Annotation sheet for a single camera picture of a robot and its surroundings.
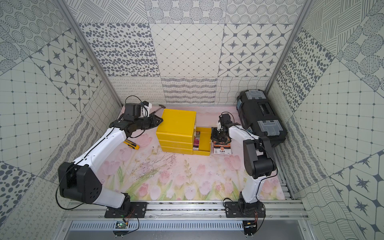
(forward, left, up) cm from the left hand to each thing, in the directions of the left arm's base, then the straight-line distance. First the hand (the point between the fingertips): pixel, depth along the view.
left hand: (161, 118), depth 83 cm
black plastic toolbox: (+6, -58, -4) cm, 58 cm away
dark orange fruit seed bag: (-6, -36, -23) cm, 43 cm away
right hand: (-1, -31, -19) cm, 36 cm away
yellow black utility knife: (-6, +22, -20) cm, 30 cm away
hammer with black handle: (+31, +10, -21) cm, 39 cm away
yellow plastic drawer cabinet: (-8, -9, -1) cm, 13 cm away
